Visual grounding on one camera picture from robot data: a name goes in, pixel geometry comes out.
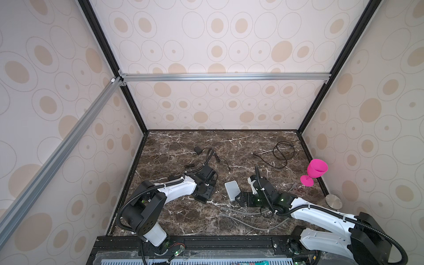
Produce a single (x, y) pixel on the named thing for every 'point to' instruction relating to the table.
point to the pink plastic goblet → (316, 168)
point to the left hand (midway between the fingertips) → (211, 189)
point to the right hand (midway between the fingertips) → (242, 198)
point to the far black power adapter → (198, 150)
